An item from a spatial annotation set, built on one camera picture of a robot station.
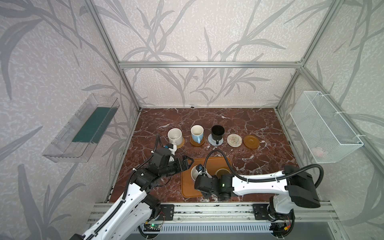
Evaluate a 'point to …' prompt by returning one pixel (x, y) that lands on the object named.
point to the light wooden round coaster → (251, 141)
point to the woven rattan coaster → (179, 146)
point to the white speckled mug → (175, 135)
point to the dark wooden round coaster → (193, 143)
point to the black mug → (217, 132)
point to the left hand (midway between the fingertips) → (191, 159)
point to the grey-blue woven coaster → (214, 142)
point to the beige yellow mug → (221, 171)
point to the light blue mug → (197, 132)
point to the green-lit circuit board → (152, 227)
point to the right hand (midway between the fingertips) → (202, 181)
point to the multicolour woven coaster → (234, 140)
